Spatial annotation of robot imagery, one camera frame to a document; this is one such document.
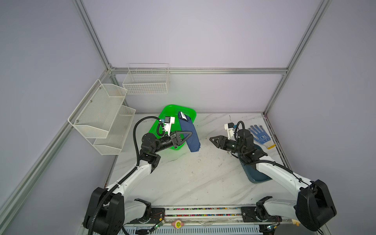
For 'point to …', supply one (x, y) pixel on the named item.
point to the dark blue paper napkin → (193, 142)
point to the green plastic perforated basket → (172, 110)
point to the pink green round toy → (177, 224)
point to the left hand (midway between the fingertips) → (191, 134)
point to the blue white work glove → (260, 136)
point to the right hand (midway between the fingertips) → (211, 139)
